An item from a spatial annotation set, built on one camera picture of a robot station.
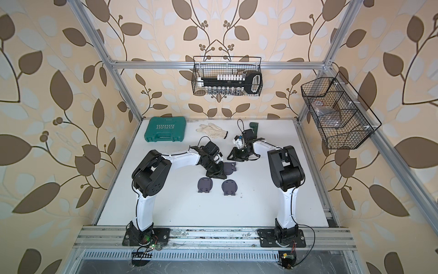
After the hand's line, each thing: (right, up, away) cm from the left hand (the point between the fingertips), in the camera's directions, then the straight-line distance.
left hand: (225, 174), depth 90 cm
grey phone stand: (+2, +3, +4) cm, 6 cm away
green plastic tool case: (-35, +26, +19) cm, 47 cm away
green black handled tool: (+20, +28, +25) cm, 43 cm away
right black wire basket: (+51, +28, -17) cm, 61 cm away
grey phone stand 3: (+2, -7, -1) cm, 7 cm away
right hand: (+3, +7, +9) cm, 12 cm away
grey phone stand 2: (-11, -5, -1) cm, 12 cm away
